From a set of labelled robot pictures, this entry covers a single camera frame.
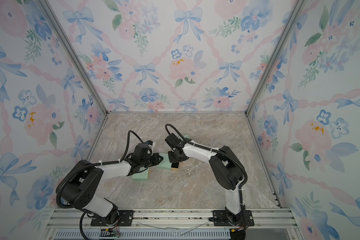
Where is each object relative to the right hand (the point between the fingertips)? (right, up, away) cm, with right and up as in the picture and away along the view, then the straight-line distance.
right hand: (174, 158), depth 92 cm
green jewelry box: (-5, -3, -2) cm, 7 cm away
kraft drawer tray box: (+1, -3, -5) cm, 6 cm away
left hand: (-6, +1, -1) cm, 6 cm away
